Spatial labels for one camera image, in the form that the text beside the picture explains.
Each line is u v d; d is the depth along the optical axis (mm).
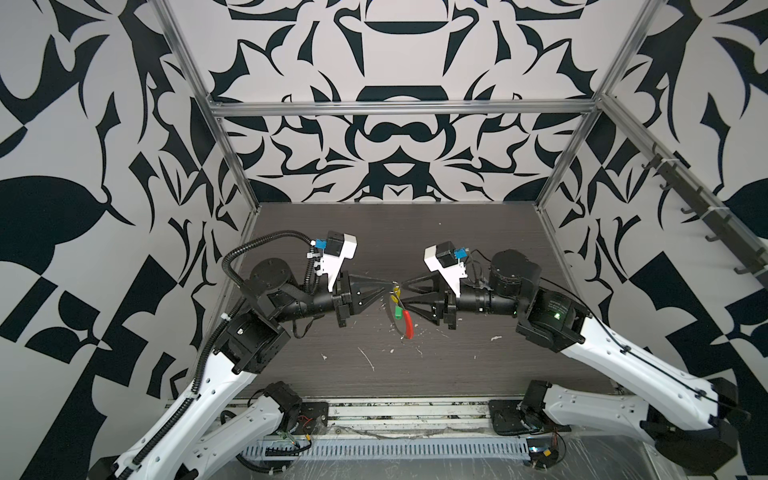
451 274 482
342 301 463
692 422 392
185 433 393
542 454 708
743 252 543
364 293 533
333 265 470
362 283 511
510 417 740
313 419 729
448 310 483
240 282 420
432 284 554
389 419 759
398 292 539
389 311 600
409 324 530
